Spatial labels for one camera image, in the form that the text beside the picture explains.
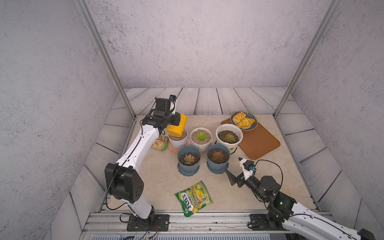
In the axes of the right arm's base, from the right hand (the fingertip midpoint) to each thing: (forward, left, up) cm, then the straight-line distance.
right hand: (234, 164), depth 73 cm
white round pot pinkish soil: (+20, +30, -9) cm, 37 cm away
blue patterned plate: (+51, -21, -17) cm, 58 cm away
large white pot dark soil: (+24, -2, -8) cm, 25 cm away
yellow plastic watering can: (+17, +29, +5) cm, 34 cm away
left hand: (+25, +28, +9) cm, 39 cm away
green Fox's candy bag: (-11, +20, -16) cm, 28 cm away
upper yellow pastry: (+45, -12, -14) cm, 48 cm away
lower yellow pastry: (+40, -16, -14) cm, 45 cm away
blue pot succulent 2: (+10, +6, -9) cm, 15 cm away
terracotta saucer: (+18, +33, -16) cm, 41 cm away
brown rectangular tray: (+28, -23, -22) cm, 43 cm away
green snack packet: (+24, +43, -16) cm, 52 cm away
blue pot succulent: (+9, +23, -9) cm, 26 cm away
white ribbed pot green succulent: (+22, +15, -7) cm, 27 cm away
